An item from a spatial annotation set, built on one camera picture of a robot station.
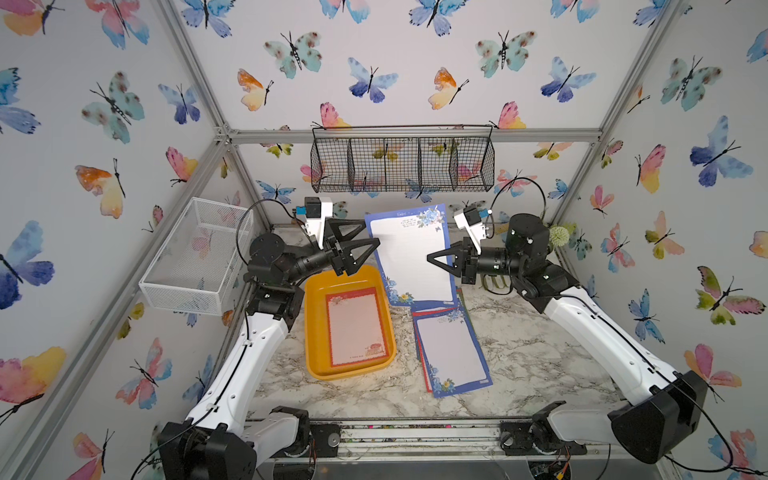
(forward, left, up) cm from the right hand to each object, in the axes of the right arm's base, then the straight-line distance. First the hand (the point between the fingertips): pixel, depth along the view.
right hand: (433, 257), depth 63 cm
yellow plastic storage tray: (-6, +31, -38) cm, 49 cm away
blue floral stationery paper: (-9, -9, -36) cm, 38 cm away
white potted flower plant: (+29, -43, -22) cm, 56 cm away
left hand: (+1, +13, +5) cm, 14 cm away
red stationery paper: (+1, +21, -38) cm, 44 cm away
